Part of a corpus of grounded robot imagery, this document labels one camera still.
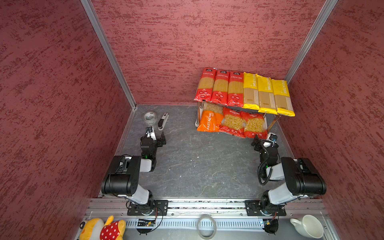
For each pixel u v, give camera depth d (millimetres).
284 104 724
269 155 668
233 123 974
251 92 778
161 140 858
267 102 727
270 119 1125
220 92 766
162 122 1055
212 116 997
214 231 656
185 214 728
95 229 634
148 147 696
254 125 945
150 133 785
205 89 779
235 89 780
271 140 760
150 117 1129
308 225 670
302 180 451
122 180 459
